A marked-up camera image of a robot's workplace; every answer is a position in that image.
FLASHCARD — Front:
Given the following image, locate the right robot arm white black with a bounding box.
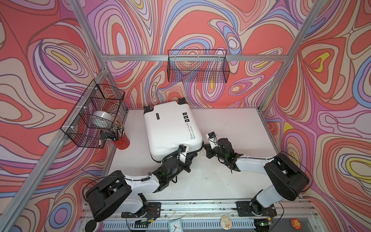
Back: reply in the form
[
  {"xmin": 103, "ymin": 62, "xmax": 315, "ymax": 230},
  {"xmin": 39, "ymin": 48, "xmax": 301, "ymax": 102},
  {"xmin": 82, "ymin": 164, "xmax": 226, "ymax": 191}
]
[{"xmin": 203, "ymin": 144, "xmax": 310, "ymax": 217}]

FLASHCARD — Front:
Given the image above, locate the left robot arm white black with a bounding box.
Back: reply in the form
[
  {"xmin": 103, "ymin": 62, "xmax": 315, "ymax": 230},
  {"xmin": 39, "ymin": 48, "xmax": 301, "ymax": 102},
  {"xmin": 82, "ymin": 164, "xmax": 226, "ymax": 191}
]
[{"xmin": 84, "ymin": 150, "xmax": 198, "ymax": 222}]

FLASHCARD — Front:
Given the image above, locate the round food badge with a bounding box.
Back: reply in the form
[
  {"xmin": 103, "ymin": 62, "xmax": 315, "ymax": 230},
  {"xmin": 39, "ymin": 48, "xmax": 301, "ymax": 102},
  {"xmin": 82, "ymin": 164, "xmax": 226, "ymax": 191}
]
[{"xmin": 220, "ymin": 215, "xmax": 232, "ymax": 230}]

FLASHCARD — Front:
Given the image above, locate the red pen cup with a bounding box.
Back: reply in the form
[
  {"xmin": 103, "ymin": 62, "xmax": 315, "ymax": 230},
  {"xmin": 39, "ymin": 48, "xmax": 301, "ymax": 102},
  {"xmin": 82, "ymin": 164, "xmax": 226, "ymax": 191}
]
[{"xmin": 111, "ymin": 121, "xmax": 130, "ymax": 150}]

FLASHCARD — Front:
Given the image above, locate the small white clock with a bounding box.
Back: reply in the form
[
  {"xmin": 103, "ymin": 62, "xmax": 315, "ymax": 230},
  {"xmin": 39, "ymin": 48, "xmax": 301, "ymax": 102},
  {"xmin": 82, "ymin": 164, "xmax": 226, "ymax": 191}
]
[{"xmin": 168, "ymin": 219, "xmax": 184, "ymax": 232}]

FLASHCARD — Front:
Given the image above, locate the red round sticker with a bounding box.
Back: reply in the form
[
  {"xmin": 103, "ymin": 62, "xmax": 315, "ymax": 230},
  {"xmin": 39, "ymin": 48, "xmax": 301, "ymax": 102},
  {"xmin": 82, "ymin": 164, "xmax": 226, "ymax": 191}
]
[{"xmin": 290, "ymin": 218, "xmax": 302, "ymax": 231}]

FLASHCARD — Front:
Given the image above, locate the pink cylinder black top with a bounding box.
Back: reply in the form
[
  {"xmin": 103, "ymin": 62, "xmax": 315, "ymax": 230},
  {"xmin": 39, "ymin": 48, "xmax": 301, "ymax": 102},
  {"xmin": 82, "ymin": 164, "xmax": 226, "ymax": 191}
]
[{"xmin": 83, "ymin": 219, "xmax": 100, "ymax": 232}]

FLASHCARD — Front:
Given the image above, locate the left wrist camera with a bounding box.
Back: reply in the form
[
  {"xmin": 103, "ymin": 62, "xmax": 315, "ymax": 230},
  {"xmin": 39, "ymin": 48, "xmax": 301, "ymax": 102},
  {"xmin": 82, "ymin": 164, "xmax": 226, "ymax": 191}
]
[{"xmin": 178, "ymin": 145, "xmax": 189, "ymax": 164}]

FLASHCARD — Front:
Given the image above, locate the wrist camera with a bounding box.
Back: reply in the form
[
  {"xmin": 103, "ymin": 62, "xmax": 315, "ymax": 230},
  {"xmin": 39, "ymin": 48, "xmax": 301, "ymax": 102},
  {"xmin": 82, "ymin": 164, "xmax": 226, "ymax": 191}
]
[
  {"xmin": 178, "ymin": 145, "xmax": 189, "ymax": 164},
  {"xmin": 206, "ymin": 131, "xmax": 219, "ymax": 149}
]

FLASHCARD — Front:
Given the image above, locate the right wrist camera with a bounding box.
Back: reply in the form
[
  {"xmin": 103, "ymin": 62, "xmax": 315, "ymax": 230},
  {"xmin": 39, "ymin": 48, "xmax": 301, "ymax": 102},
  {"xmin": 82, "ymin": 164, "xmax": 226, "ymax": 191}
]
[{"xmin": 206, "ymin": 131, "xmax": 219, "ymax": 149}]

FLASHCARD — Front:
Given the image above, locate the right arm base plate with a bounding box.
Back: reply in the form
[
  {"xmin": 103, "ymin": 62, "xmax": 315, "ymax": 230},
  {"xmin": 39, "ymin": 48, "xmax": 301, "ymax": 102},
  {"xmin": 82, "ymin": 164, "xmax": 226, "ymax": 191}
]
[{"xmin": 233, "ymin": 201, "xmax": 277, "ymax": 218}]

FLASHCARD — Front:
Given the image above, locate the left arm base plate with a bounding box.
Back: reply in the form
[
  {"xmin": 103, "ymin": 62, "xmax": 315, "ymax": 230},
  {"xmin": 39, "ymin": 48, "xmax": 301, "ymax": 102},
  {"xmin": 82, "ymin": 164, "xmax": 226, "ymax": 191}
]
[{"xmin": 121, "ymin": 202, "xmax": 161, "ymax": 219}]

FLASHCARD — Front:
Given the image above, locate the black wire basket on back wall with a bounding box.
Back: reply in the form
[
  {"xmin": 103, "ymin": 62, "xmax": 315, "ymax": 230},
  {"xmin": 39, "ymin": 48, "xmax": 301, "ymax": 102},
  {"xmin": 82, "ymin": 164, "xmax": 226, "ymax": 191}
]
[{"xmin": 167, "ymin": 48, "xmax": 230, "ymax": 83}]

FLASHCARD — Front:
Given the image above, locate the black wire basket on left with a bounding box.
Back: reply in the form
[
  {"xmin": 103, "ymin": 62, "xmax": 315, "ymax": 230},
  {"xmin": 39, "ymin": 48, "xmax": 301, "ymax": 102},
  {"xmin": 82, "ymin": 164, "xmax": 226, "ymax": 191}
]
[{"xmin": 60, "ymin": 80, "xmax": 125, "ymax": 148}]

